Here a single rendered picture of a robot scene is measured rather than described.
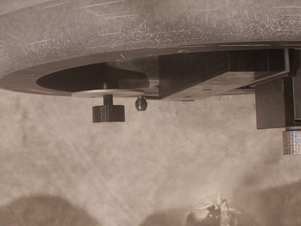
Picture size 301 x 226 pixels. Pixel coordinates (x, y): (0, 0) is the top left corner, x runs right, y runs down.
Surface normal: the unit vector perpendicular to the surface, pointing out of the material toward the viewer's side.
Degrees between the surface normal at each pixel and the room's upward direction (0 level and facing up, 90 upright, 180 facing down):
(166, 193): 0
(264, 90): 86
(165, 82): 86
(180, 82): 86
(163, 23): 50
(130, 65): 5
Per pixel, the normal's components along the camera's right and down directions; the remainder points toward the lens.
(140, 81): 0.26, 0.66
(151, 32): -0.18, 0.78
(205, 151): 0.11, -0.05
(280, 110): -0.99, 0.03
